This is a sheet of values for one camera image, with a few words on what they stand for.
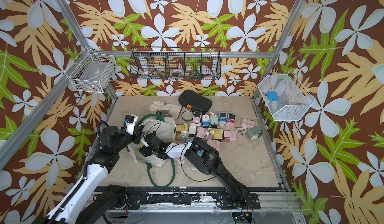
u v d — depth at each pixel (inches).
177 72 38.8
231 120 40.5
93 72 33.8
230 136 36.7
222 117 39.3
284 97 33.1
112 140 22.6
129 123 25.2
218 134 37.2
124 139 25.1
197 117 39.1
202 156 22.0
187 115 42.9
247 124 38.8
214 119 39.1
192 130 37.5
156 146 29.2
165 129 39.4
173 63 38.5
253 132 36.9
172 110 43.9
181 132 37.5
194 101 43.3
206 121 38.8
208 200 29.6
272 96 33.9
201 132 37.1
